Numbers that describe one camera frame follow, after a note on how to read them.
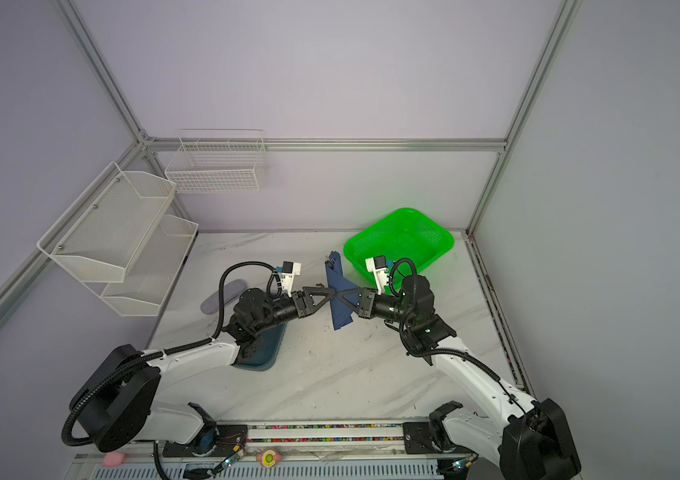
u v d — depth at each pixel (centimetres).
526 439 39
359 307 67
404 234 121
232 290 101
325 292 70
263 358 81
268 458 67
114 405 42
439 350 55
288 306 68
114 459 70
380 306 65
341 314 69
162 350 48
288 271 72
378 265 67
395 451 73
